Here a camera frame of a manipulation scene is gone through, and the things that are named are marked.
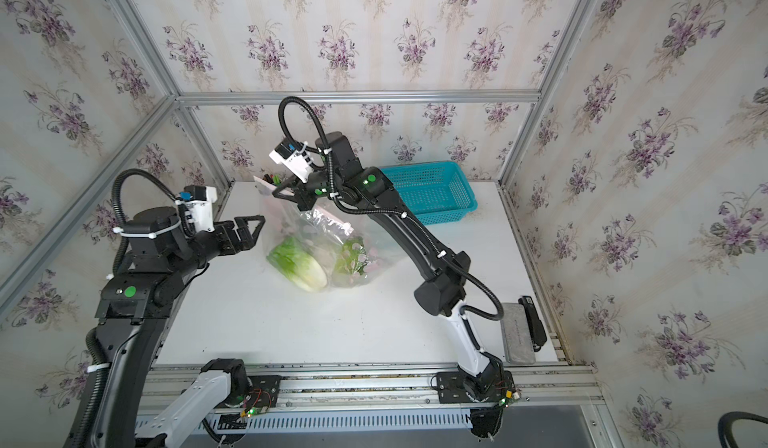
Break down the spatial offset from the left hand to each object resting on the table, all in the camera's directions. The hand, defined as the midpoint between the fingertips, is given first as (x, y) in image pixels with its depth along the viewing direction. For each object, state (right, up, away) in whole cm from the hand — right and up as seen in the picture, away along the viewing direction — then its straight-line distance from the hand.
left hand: (252, 222), depth 65 cm
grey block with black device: (+67, -31, +15) cm, 75 cm away
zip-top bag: (+7, -4, +34) cm, 35 cm away
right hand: (+6, +6, +3) cm, 9 cm away
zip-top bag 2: (+30, -13, +29) cm, 44 cm away
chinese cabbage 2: (+20, -13, +24) cm, 33 cm away
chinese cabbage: (+6, -12, +14) cm, 19 cm away
